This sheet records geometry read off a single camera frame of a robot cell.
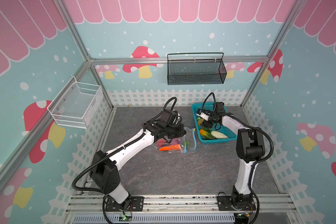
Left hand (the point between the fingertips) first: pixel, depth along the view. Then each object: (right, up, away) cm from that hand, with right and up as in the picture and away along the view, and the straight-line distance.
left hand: (186, 134), depth 78 cm
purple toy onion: (-6, -6, +11) cm, 14 cm away
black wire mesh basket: (+8, +44, +17) cm, 48 cm away
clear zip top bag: (+2, -6, +11) cm, 13 cm away
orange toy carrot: (-7, -8, +6) cm, 12 cm away
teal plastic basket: (+15, +17, +9) cm, 24 cm away
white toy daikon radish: (+25, -2, +19) cm, 31 cm away
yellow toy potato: (+13, +7, +26) cm, 29 cm away
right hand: (+16, +10, +24) cm, 31 cm away
